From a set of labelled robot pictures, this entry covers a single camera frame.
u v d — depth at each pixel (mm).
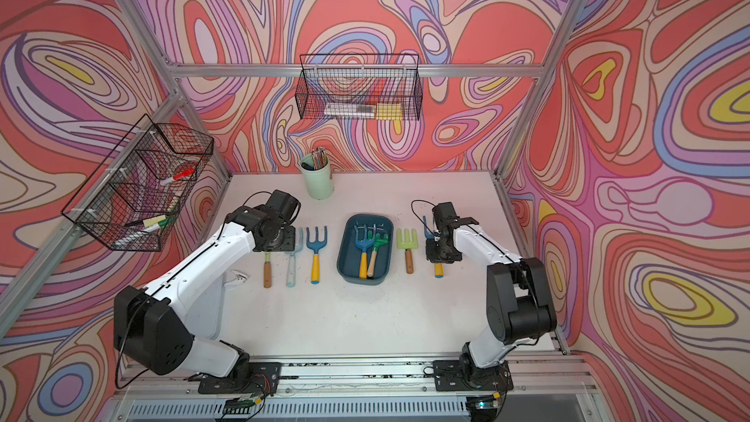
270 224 593
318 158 1038
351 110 822
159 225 716
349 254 951
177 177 783
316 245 986
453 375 733
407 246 984
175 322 435
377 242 986
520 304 456
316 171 1015
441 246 780
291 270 925
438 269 881
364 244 983
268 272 911
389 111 908
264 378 723
